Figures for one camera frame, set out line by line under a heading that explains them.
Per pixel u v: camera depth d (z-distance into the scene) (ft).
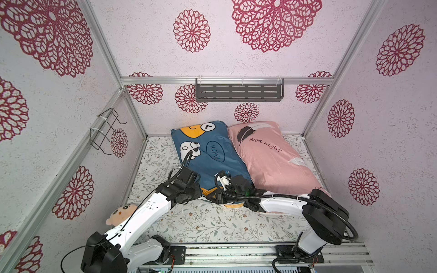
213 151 3.38
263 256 2.50
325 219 1.46
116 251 1.27
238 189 2.17
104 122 2.54
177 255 2.41
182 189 1.95
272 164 2.90
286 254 2.40
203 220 2.74
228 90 3.09
